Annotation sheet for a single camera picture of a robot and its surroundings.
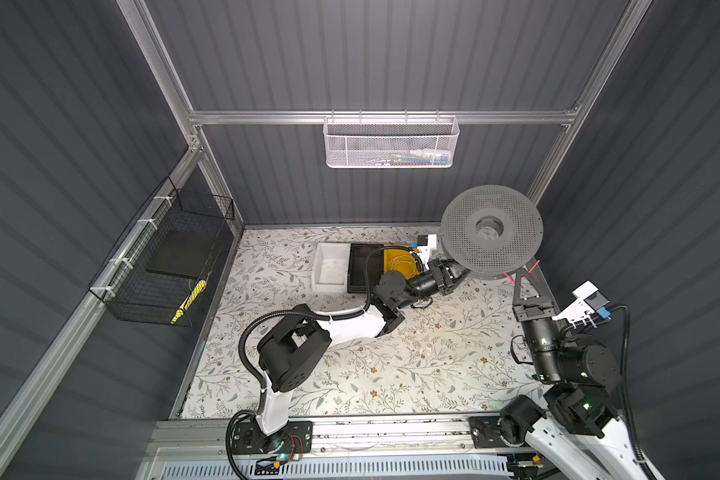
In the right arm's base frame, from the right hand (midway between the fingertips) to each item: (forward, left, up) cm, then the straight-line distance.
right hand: (526, 275), depth 56 cm
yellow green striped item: (+2, +72, -11) cm, 73 cm away
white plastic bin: (+31, +45, -39) cm, 67 cm away
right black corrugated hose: (-24, -12, -8) cm, 28 cm away
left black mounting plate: (-22, +60, -37) cm, 74 cm away
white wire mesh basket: (+82, +21, -19) cm, 87 cm away
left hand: (+7, +7, -4) cm, 10 cm away
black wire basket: (+2, +83, -7) cm, 83 cm away
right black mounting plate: (-20, +1, -40) cm, 44 cm away
